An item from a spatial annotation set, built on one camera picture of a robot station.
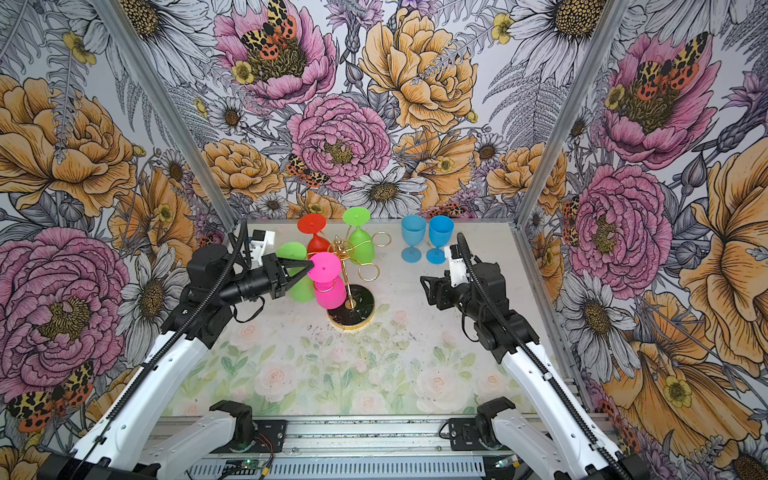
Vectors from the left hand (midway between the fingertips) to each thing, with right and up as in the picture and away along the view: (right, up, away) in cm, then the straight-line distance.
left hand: (314, 273), depth 67 cm
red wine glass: (-4, +12, +13) cm, 18 cm away
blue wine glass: (+33, +11, +32) cm, 47 cm away
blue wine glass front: (+24, +12, +32) cm, 42 cm away
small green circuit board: (-17, -45, +3) cm, 48 cm away
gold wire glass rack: (+7, -12, +29) cm, 32 cm away
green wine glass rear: (+9, +6, +9) cm, 15 cm away
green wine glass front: (-6, -5, +12) cm, 15 cm away
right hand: (+27, -4, +8) cm, 29 cm away
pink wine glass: (+3, -3, 0) cm, 4 cm away
